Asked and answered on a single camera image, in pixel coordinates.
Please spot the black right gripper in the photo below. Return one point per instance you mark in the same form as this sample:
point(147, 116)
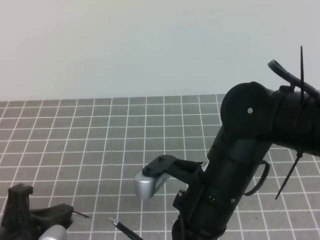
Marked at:
point(212, 195)

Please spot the black pen cap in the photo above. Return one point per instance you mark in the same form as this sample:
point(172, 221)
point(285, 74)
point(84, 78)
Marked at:
point(82, 214)

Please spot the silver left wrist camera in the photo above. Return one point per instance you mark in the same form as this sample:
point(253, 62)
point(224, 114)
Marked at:
point(56, 232)

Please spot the black pen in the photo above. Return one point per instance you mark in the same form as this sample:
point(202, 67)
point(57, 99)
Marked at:
point(128, 232)

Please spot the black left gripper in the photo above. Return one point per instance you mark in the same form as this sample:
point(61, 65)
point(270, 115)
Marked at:
point(19, 224)

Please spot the grey grid tablecloth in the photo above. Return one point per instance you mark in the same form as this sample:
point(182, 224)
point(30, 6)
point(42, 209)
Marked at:
point(86, 153)

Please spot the black zip tie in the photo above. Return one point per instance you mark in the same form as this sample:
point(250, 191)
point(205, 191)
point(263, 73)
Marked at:
point(287, 175)

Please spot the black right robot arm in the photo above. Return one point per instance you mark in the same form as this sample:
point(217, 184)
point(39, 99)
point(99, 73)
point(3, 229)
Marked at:
point(253, 119)

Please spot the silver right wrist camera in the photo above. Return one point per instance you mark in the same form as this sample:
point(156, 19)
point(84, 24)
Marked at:
point(146, 187)

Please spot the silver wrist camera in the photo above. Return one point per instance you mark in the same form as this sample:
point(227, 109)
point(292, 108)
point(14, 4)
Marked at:
point(146, 187)
point(56, 232)

